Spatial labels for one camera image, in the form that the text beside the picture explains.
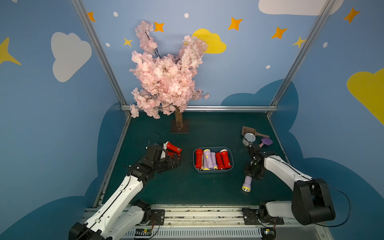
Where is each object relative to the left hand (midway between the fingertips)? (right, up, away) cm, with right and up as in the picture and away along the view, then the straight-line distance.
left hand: (176, 159), depth 79 cm
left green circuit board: (-16, -35, -6) cm, 39 cm away
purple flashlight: (+18, -3, +9) cm, 20 cm away
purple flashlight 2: (+39, -16, +3) cm, 42 cm away
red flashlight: (+25, -4, +12) cm, 28 cm away
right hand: (+43, -10, +9) cm, 45 cm away
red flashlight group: (+12, -2, +9) cm, 16 cm away
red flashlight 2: (+29, -4, +10) cm, 31 cm away
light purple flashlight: (+22, -1, +16) cm, 27 cm away
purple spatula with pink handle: (+60, +7, +25) cm, 66 cm away
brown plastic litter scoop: (+49, +15, +32) cm, 60 cm away
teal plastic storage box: (+22, +3, +19) cm, 29 cm away
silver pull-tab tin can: (+47, +10, +22) cm, 53 cm away
